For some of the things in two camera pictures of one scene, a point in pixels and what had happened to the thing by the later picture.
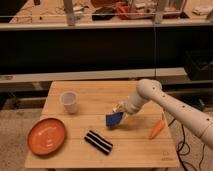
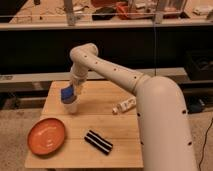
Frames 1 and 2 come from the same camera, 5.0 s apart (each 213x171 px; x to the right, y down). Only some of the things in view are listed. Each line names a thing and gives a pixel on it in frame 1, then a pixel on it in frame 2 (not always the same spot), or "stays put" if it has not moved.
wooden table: [141, 140] stays put
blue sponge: [113, 119] → [67, 94]
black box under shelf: [198, 64] stays put
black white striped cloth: [98, 142] stays put
